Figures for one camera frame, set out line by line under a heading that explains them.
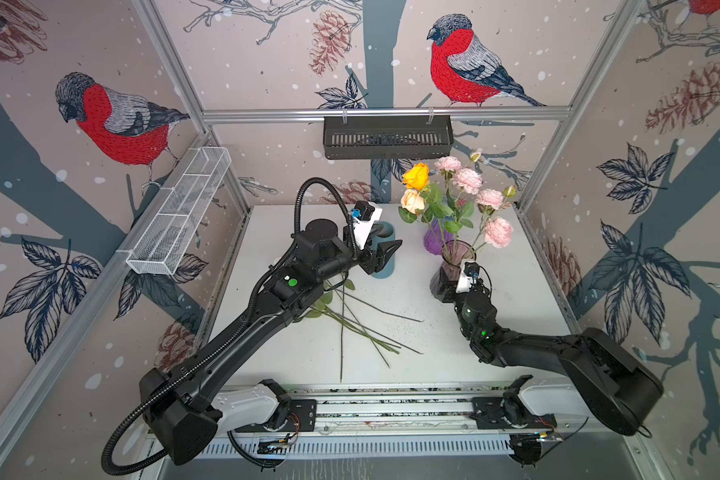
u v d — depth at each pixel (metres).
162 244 0.71
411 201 0.64
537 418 0.61
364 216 0.54
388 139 1.06
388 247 0.59
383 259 0.59
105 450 0.35
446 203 0.78
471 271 0.71
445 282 0.77
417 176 0.68
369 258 0.57
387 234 0.86
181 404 0.38
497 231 0.71
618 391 0.42
